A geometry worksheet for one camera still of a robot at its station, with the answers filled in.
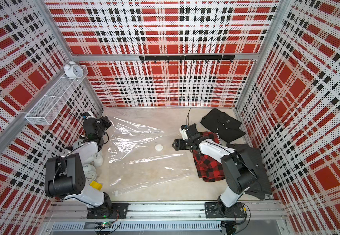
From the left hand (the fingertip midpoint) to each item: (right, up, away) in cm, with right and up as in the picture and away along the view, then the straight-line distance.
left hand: (110, 115), depth 91 cm
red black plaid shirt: (+61, -32, -5) cm, 68 cm away
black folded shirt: (+76, -5, +17) cm, 78 cm away
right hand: (+44, -18, -1) cm, 48 cm away
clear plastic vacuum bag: (+20, -28, -1) cm, 35 cm away
